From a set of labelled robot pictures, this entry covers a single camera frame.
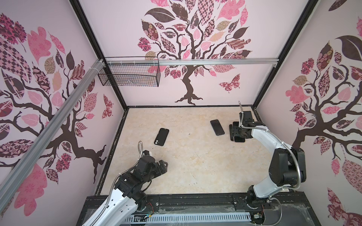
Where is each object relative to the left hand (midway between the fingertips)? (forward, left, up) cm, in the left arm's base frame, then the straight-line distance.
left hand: (162, 169), depth 77 cm
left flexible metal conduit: (+4, +10, +16) cm, 19 cm away
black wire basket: (+59, +25, +25) cm, 69 cm away
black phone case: (+27, +4, -9) cm, 29 cm away
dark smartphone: (+36, -38, -9) cm, 53 cm away
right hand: (+25, -49, +2) cm, 55 cm away
